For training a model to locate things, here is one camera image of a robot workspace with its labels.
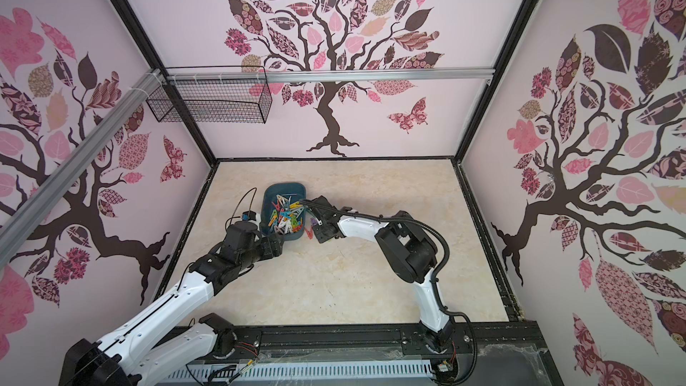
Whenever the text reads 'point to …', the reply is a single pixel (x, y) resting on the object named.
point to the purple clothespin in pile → (313, 221)
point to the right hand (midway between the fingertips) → (322, 227)
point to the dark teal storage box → (269, 193)
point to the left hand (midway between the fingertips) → (274, 246)
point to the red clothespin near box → (310, 234)
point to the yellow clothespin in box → (295, 205)
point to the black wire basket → (215, 94)
